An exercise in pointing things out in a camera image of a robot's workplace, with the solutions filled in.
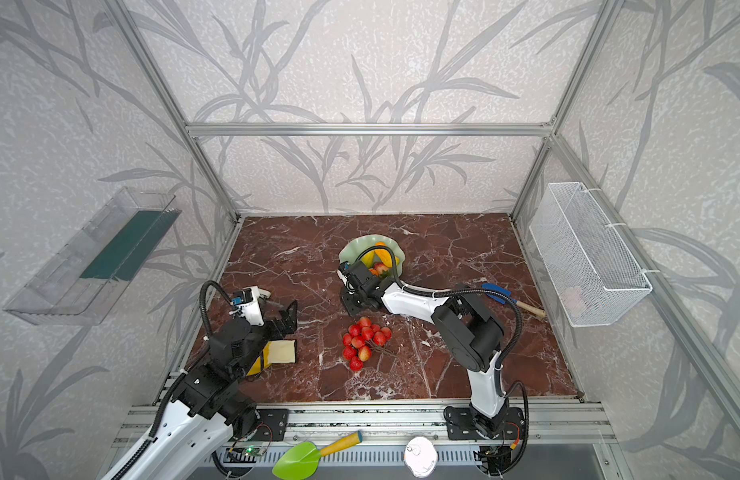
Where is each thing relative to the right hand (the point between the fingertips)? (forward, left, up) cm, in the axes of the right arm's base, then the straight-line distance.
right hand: (348, 291), depth 92 cm
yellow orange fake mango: (+13, -11, +1) cm, 17 cm away
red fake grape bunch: (-16, -4, 0) cm, 17 cm away
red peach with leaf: (+8, -9, 0) cm, 12 cm away
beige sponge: (-17, +18, -3) cm, 25 cm away
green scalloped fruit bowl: (+17, +1, -2) cm, 17 cm away
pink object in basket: (-10, -59, +15) cm, 62 cm away
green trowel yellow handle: (-42, +8, -5) cm, 43 cm away
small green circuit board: (-40, +20, -5) cm, 45 cm away
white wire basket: (-12, -56, +29) cm, 64 cm away
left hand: (-9, +13, +13) cm, 21 cm away
